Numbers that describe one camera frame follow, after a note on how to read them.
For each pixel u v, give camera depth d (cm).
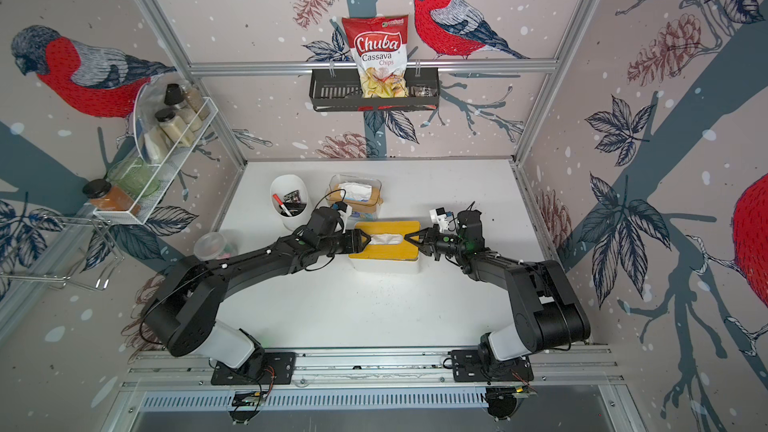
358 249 79
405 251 82
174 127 76
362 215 100
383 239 87
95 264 67
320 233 69
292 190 97
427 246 77
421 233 83
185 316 43
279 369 73
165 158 72
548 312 44
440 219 84
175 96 80
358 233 80
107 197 60
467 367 73
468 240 71
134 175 71
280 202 96
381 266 84
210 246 88
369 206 97
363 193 98
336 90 95
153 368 75
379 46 80
